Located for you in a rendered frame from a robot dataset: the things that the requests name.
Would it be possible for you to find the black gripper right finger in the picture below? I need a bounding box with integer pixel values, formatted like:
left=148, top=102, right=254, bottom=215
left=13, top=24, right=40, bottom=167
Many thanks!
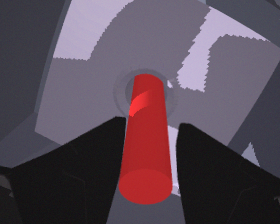
left=176, top=123, right=280, bottom=224

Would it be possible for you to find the red peg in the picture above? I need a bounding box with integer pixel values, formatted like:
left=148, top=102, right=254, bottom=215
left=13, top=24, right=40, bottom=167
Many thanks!
left=119, top=73, right=173, bottom=205

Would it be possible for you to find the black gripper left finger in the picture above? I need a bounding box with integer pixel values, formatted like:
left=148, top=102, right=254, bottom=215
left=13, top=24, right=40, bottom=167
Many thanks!
left=0, top=116, right=127, bottom=224

